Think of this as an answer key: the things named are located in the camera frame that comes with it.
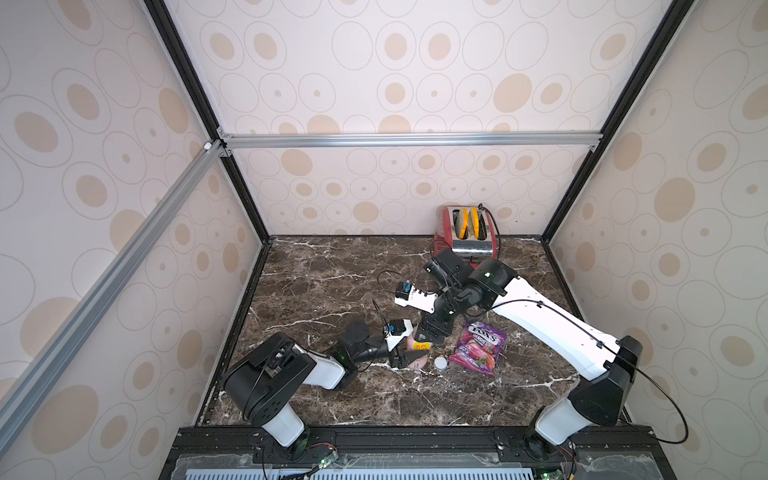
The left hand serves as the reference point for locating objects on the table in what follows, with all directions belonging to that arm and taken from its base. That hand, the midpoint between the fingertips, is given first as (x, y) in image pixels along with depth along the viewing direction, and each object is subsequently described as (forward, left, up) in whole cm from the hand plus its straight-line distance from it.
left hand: (426, 342), depth 77 cm
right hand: (0, +2, +7) cm, 7 cm away
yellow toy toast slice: (+39, -14, +7) cm, 42 cm away
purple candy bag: (+4, -17, -11) cm, 20 cm away
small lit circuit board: (-25, +25, -12) cm, 37 cm away
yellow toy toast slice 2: (+41, -18, +8) cm, 45 cm away
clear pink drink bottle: (-2, +2, +2) cm, 4 cm away
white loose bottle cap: (0, -5, -13) cm, 14 cm away
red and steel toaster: (+37, -16, +5) cm, 40 cm away
